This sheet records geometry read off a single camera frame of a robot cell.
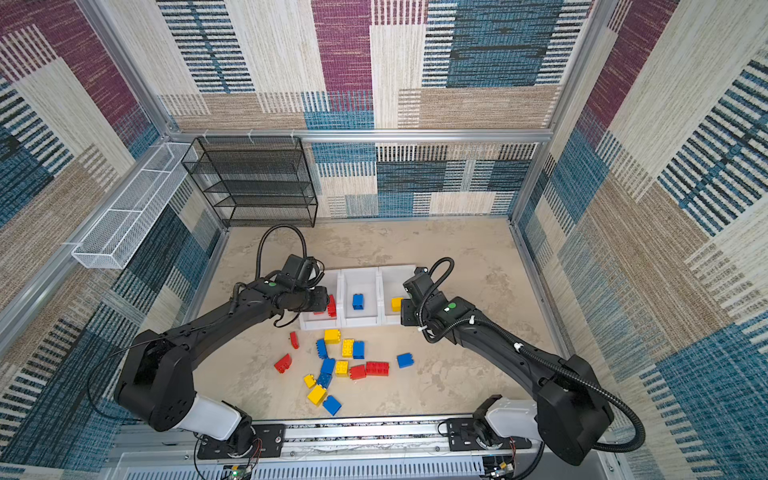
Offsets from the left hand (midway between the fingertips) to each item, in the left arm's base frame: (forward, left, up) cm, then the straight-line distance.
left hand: (324, 295), depth 88 cm
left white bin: (-3, +5, -9) cm, 11 cm away
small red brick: (-17, +11, -8) cm, 21 cm away
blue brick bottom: (-27, -3, -11) cm, 29 cm away
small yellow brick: (-21, +3, -10) cm, 23 cm away
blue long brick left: (-12, +1, -10) cm, 16 cm away
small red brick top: (-10, +9, -8) cm, 15 cm away
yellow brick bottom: (-25, 0, -8) cm, 26 cm away
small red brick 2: (-19, -10, -10) cm, 23 cm away
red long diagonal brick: (0, -1, -7) cm, 7 cm away
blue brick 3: (-16, -23, -10) cm, 30 cm away
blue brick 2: (+2, -9, -8) cm, 12 cm away
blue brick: (-13, -10, -9) cm, 18 cm away
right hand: (-7, -25, 0) cm, 26 cm away
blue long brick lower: (-19, -1, -9) cm, 21 cm away
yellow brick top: (-9, -2, -9) cm, 12 cm away
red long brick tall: (-1, +3, -9) cm, 9 cm away
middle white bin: (+10, -10, -7) cm, 15 cm away
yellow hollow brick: (+1, -21, -7) cm, 22 cm away
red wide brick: (-18, -15, -8) cm, 25 cm away
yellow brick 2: (-19, -6, -7) cm, 21 cm away
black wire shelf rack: (+43, +28, +8) cm, 52 cm away
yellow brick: (-12, -7, -9) cm, 17 cm away
